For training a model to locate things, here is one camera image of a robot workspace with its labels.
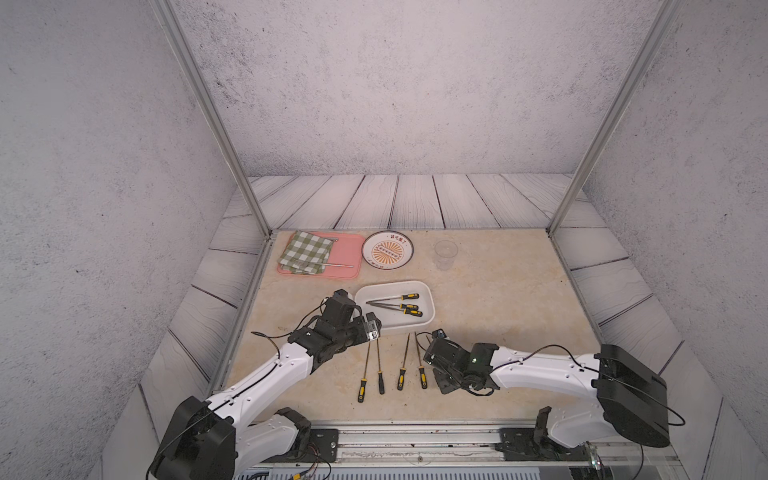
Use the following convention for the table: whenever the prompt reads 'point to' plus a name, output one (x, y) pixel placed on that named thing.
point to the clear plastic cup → (445, 252)
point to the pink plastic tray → (333, 254)
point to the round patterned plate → (387, 250)
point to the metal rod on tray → (338, 265)
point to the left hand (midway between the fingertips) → (374, 328)
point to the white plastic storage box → (393, 319)
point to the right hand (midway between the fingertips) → (445, 378)
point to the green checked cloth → (306, 254)
